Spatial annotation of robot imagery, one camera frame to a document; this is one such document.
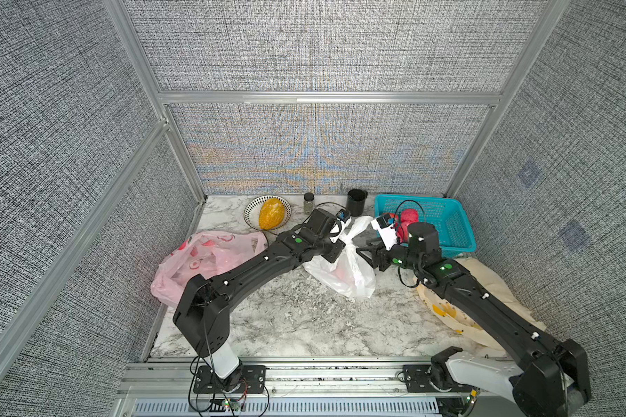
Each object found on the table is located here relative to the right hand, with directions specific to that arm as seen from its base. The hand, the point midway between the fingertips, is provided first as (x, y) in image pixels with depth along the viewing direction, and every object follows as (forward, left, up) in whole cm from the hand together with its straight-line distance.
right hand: (363, 239), depth 76 cm
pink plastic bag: (+8, +57, -21) cm, 61 cm away
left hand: (+2, +5, -5) cm, 7 cm away
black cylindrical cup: (+31, -3, -18) cm, 36 cm away
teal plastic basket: (+25, -41, -20) cm, 52 cm away
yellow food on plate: (+25, +32, -18) cm, 44 cm away
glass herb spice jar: (+29, +16, -17) cm, 38 cm away
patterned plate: (+30, +42, -23) cm, 56 cm away
